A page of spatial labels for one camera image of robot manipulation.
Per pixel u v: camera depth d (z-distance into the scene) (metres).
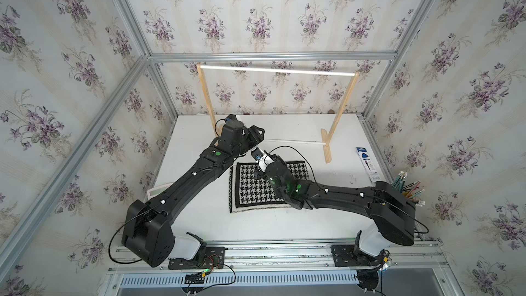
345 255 0.73
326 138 1.11
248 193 0.88
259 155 0.65
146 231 0.40
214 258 0.73
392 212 0.43
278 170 0.58
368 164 0.98
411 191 0.77
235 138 0.61
